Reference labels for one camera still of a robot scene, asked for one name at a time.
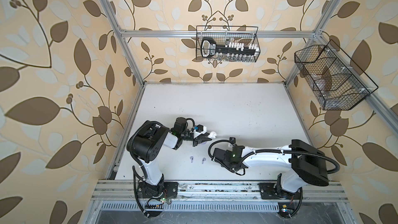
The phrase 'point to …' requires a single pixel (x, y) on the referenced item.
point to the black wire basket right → (337, 83)
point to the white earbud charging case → (212, 135)
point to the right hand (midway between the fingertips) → (226, 163)
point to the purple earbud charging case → (203, 142)
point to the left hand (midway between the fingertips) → (211, 135)
